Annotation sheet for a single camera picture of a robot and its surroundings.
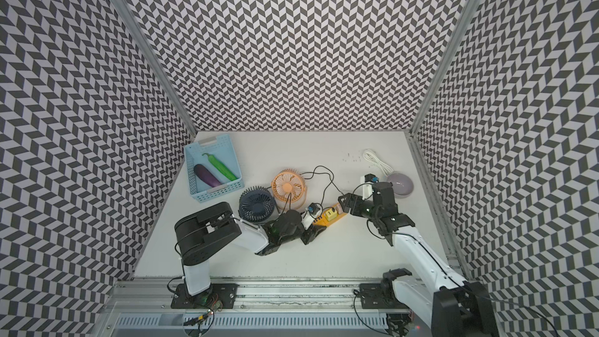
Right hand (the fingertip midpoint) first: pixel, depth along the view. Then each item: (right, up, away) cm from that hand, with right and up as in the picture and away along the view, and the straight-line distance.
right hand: (346, 204), depth 84 cm
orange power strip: (-8, -7, +3) cm, 11 cm away
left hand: (-10, -9, +5) cm, 14 cm away
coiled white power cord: (+15, +17, +22) cm, 32 cm away
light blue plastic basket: (-58, +11, +23) cm, 64 cm away
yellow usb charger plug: (-6, -4, 0) cm, 7 cm away
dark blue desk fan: (-32, 0, -1) cm, 32 cm away
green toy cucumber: (-53, +11, +21) cm, 58 cm away
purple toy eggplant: (-59, +9, +18) cm, 63 cm away
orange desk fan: (-21, +5, +5) cm, 23 cm away
